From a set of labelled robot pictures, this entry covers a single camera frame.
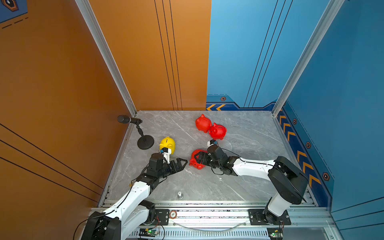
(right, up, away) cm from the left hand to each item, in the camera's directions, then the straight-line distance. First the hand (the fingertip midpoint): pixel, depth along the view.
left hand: (183, 161), depth 84 cm
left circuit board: (-16, -30, -13) cm, 37 cm away
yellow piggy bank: (-11, +10, +8) cm, 17 cm away
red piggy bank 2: (+12, +22, +19) cm, 31 cm away
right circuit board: (+45, -31, -13) cm, 56 cm away
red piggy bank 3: (+21, +17, +13) cm, 30 cm away
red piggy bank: (+6, 0, -1) cm, 6 cm away
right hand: (+9, +1, +4) cm, 10 cm away
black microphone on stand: (-27, +9, +16) cm, 33 cm away
